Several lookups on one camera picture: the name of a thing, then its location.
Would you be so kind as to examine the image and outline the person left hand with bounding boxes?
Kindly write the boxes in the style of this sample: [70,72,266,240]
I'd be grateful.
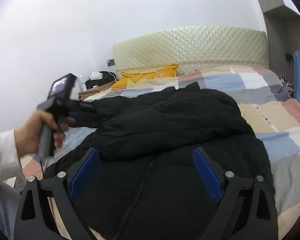
[14,110,75,158]

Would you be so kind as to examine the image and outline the white spray bottle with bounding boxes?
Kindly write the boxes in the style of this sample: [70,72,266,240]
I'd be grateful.
[79,75,87,91]

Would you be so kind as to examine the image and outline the patchwork checkered bed quilt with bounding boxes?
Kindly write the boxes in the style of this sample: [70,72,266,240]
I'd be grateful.
[23,66,300,239]

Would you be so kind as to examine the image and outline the black bag on box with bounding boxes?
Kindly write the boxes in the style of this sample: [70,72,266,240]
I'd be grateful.
[85,71,116,89]

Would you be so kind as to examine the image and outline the yellow pillow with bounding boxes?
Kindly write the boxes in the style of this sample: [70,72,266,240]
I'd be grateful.
[112,63,179,89]

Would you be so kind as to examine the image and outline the white sleeve left forearm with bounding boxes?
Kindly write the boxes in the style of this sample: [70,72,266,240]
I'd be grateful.
[0,129,22,183]

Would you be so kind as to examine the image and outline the cream quilted headboard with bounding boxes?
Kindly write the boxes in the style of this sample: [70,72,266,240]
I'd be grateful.
[113,27,270,74]

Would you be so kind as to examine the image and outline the black puffer jacket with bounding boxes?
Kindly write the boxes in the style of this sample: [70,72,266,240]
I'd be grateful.
[45,83,275,239]

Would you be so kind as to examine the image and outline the wall power socket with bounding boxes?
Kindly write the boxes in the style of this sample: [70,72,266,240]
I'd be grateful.
[106,59,115,67]

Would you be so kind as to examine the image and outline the brown cardboard box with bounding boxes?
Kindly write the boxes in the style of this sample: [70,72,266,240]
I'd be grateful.
[78,81,115,101]

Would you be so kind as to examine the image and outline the white small box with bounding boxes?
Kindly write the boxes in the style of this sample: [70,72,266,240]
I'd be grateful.
[90,72,103,80]

